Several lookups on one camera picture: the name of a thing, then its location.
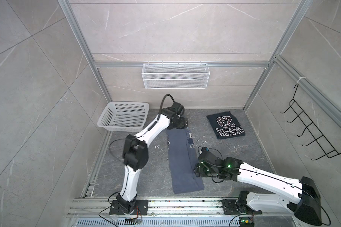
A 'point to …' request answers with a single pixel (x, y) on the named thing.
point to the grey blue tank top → (183, 161)
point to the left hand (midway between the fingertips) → (182, 122)
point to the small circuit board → (132, 221)
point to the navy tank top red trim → (226, 126)
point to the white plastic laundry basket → (124, 116)
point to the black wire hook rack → (320, 142)
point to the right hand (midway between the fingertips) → (197, 170)
